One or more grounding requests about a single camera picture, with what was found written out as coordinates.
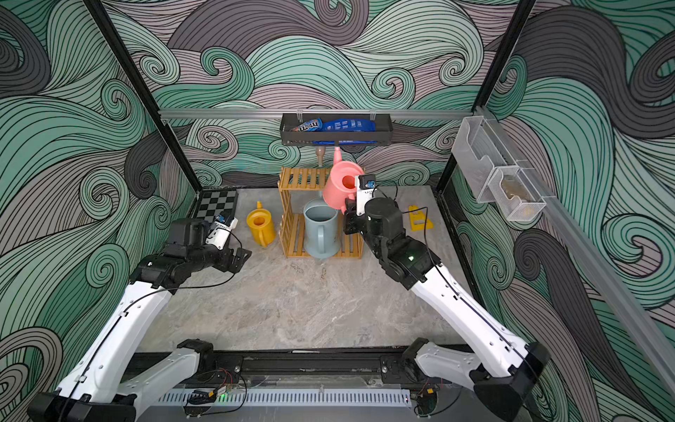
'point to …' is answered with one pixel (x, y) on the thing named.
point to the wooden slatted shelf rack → (292, 224)
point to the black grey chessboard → (215, 202)
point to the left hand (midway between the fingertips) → (234, 243)
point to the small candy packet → (313, 125)
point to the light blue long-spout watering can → (322, 225)
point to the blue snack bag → (350, 125)
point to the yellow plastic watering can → (259, 221)
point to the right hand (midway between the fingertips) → (354, 199)
